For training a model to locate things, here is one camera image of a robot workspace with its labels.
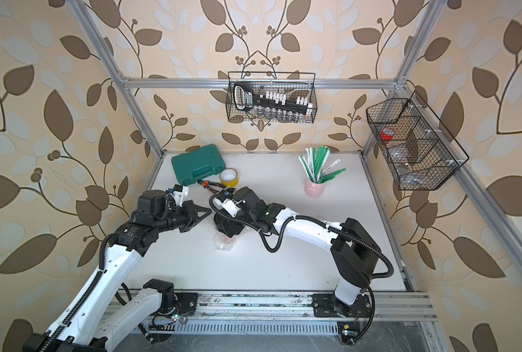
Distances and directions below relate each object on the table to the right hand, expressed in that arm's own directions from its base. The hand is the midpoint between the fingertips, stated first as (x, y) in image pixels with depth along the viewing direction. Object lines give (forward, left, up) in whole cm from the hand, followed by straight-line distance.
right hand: (225, 219), depth 80 cm
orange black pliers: (+27, +14, -13) cm, 34 cm away
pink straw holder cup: (+17, -37, -7) cm, 41 cm away
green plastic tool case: (+36, +17, -8) cm, 41 cm away
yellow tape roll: (+32, +4, -14) cm, 35 cm away
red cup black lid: (-9, -3, +3) cm, 10 cm away
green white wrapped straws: (+25, -37, 0) cm, 45 cm away
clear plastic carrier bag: (-4, +1, -11) cm, 12 cm away
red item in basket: (+23, -62, +17) cm, 68 cm away
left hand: (-1, +4, +10) cm, 11 cm away
